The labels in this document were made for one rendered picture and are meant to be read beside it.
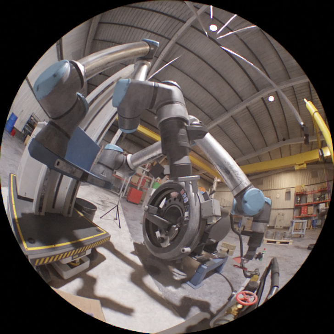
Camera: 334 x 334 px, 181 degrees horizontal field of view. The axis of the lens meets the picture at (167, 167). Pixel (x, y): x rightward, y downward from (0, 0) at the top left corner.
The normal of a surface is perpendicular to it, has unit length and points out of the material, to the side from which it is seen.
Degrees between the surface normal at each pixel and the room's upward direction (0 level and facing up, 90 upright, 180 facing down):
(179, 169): 97
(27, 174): 90
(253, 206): 94
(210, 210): 90
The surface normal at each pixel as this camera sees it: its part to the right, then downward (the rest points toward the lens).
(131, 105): 0.10, 0.98
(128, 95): 0.25, 0.76
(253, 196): -0.39, -0.36
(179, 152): 0.10, 0.01
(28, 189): 0.95, 0.28
